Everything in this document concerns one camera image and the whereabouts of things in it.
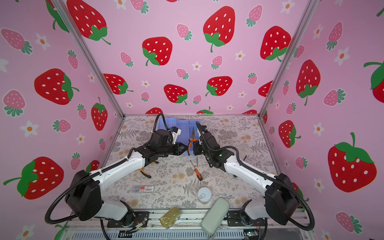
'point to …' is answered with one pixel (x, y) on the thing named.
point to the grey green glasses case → (215, 216)
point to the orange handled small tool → (198, 173)
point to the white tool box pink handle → (186, 127)
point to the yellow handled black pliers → (145, 174)
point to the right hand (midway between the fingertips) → (193, 141)
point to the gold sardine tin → (170, 217)
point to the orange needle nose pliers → (190, 141)
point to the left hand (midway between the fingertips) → (188, 147)
